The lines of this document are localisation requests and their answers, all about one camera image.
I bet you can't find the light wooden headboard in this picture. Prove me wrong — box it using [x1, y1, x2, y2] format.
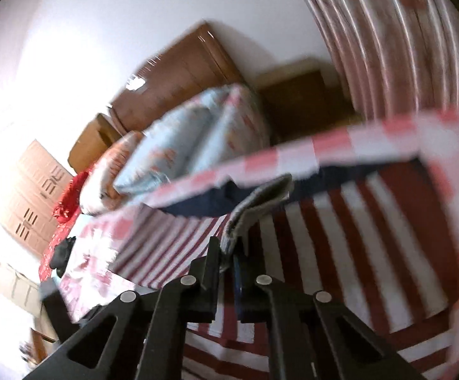
[68, 113, 121, 174]

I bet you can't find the red white striped sweater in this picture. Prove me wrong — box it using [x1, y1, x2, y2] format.
[110, 159, 459, 379]

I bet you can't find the dark carved wooden headboard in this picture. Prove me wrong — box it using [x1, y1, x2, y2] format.
[109, 22, 244, 135]

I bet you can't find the pink checkered plastic table cover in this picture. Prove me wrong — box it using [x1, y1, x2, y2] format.
[54, 104, 459, 380]

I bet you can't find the beige louvered wardrobe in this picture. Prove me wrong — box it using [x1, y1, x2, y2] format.
[3, 140, 72, 257]

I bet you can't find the red floral bedsheet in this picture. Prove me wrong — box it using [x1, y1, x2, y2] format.
[38, 209, 81, 282]

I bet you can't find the orange floral folded quilt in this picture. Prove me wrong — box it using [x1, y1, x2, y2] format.
[79, 131, 144, 216]

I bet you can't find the dark folded clothes pile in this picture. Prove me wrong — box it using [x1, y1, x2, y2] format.
[49, 237, 77, 278]

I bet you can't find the red folded blanket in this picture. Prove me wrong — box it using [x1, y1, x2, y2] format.
[53, 169, 90, 224]

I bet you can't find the light blue floral quilt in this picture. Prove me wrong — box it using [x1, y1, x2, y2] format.
[114, 84, 249, 195]

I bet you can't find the dark wooden nightstand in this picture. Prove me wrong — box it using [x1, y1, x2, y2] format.
[254, 58, 363, 145]

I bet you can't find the pink tulip curtain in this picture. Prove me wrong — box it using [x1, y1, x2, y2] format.
[306, 0, 459, 120]

